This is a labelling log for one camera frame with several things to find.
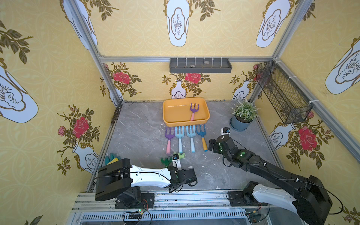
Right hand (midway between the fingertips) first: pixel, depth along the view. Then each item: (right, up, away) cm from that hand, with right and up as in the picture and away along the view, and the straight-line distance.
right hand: (214, 143), depth 84 cm
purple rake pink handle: (-10, +21, +30) cm, 38 cm away
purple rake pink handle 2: (-29, +2, +15) cm, 33 cm away
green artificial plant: (+21, +20, +6) cm, 30 cm away
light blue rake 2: (-13, +3, +16) cm, 21 cm away
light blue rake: (-21, +2, +15) cm, 26 cm away
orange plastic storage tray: (-23, +19, +31) cm, 43 cm away
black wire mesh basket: (+45, +26, +1) cm, 51 cm away
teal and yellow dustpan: (-64, -11, +4) cm, 65 cm away
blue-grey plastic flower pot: (+21, +10, +15) cm, 28 cm away
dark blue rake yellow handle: (-5, +4, +17) cm, 18 cm away
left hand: (-18, -19, -1) cm, 26 cm away
